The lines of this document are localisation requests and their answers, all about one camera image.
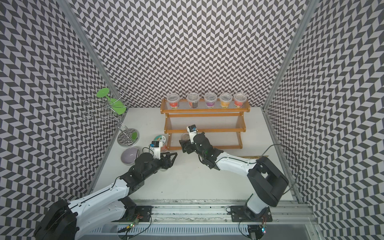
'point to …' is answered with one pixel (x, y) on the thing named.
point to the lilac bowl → (129, 155)
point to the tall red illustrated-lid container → (162, 140)
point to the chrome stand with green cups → (103, 106)
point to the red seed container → (239, 98)
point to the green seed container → (163, 170)
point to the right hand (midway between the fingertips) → (186, 140)
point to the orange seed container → (225, 98)
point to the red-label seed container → (193, 99)
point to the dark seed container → (210, 98)
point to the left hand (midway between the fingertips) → (173, 154)
